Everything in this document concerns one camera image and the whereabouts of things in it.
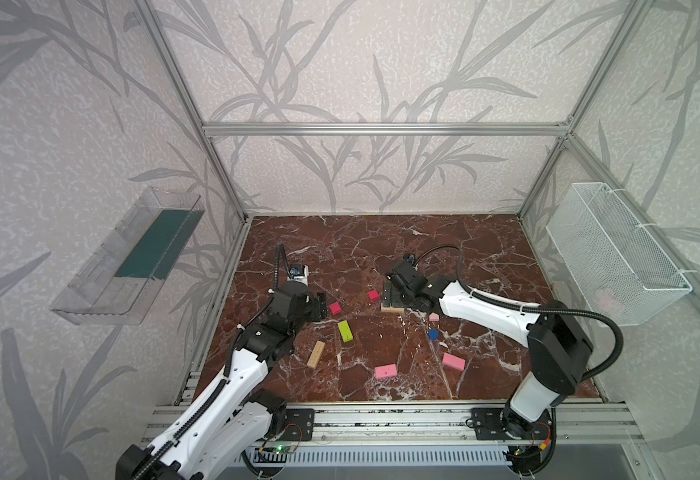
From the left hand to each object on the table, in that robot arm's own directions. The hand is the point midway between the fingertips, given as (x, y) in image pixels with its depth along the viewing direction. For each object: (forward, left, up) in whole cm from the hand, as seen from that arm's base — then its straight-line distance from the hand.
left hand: (319, 285), depth 80 cm
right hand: (+4, -22, -7) cm, 24 cm away
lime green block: (-6, -7, -16) cm, 19 cm away
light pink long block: (-2, -34, -15) cm, 37 cm away
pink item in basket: (-6, -73, +4) cm, 73 cm away
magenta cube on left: (+1, -3, -16) cm, 17 cm away
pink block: (-18, -19, -15) cm, 30 cm away
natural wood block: (+1, -21, -16) cm, 26 cm away
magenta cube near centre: (+5, -15, -15) cm, 22 cm away
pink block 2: (-15, -38, -16) cm, 44 cm away
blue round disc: (-7, -33, -16) cm, 38 cm away
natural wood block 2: (-13, +1, -16) cm, 21 cm away
